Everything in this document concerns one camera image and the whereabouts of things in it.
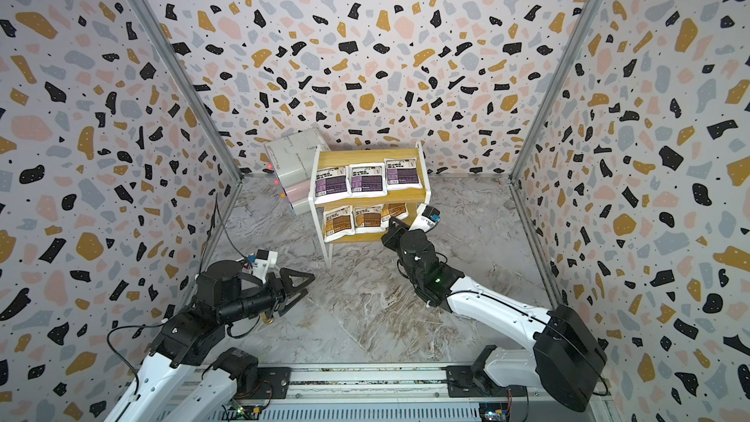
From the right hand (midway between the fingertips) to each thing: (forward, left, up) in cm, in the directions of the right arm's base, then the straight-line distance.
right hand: (389, 218), depth 77 cm
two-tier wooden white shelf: (+15, +13, +8) cm, 21 cm away
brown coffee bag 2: (+3, +6, -5) cm, 9 cm away
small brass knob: (-19, +35, -23) cm, 46 cm away
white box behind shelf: (+26, +33, -1) cm, 42 cm away
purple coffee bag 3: (+8, -3, +9) cm, 12 cm away
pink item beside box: (+20, +32, -12) cm, 40 cm away
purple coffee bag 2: (+5, +5, +10) cm, 12 cm away
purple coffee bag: (+3, +14, +10) cm, 17 cm away
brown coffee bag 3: (+2, -3, +1) cm, 3 cm away
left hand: (-18, +17, -1) cm, 25 cm away
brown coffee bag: (+3, +15, -6) cm, 16 cm away
